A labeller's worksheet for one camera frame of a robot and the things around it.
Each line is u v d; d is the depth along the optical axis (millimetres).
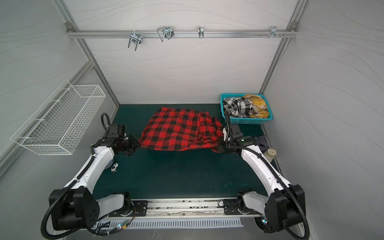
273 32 764
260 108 1047
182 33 786
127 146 704
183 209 749
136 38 788
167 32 765
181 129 1014
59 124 687
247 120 1043
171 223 702
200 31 778
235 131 630
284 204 387
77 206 385
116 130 646
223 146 719
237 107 1078
